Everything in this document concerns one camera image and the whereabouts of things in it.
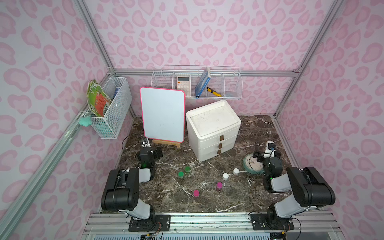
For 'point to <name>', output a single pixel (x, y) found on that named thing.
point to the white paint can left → (225, 176)
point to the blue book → (202, 82)
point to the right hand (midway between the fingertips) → (265, 144)
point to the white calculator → (183, 83)
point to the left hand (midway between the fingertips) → (149, 145)
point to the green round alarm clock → (251, 165)
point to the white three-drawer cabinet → (212, 129)
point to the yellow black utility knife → (209, 89)
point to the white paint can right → (236, 171)
